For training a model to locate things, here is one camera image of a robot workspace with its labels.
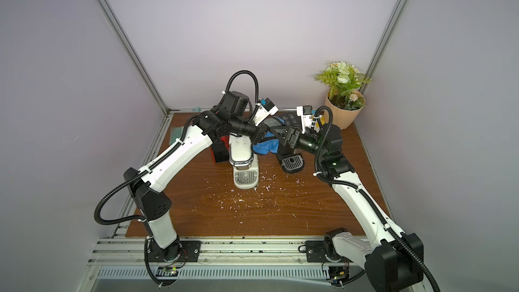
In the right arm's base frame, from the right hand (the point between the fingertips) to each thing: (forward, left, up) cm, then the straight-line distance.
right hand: (273, 130), depth 66 cm
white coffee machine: (-5, +11, -13) cm, 18 cm away
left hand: (0, -2, -3) cm, 3 cm away
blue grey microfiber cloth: (-2, +1, -7) cm, 7 cm away
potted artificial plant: (+39, -37, -18) cm, 57 cm away
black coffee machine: (+8, -8, -33) cm, 35 cm away
